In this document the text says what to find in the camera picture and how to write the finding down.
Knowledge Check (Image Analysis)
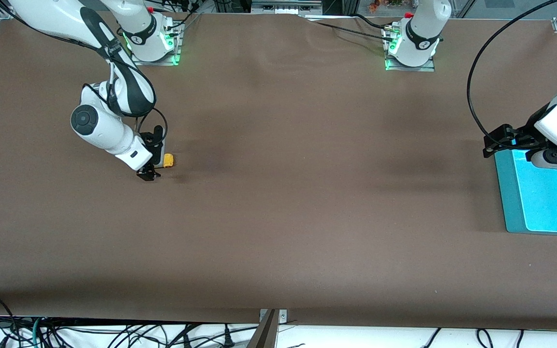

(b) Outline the black floor cable tangle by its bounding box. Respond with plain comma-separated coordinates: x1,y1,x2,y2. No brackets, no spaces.
0,317,260,348

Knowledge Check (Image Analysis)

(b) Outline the grey power strip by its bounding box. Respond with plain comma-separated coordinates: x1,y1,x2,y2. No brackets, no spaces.
251,0,323,15

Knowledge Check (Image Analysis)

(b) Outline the dark diagonal bar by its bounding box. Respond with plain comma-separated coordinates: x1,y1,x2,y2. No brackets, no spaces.
246,309,279,348

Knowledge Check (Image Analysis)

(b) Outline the black base cable bundle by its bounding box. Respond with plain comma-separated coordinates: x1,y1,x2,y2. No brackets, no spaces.
162,4,203,37

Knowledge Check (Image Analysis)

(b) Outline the teal plastic storage bin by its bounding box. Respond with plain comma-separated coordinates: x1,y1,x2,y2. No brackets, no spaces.
494,147,557,236

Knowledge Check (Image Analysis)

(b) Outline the silver table edge bracket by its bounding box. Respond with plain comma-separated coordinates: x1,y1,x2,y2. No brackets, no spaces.
259,309,288,324

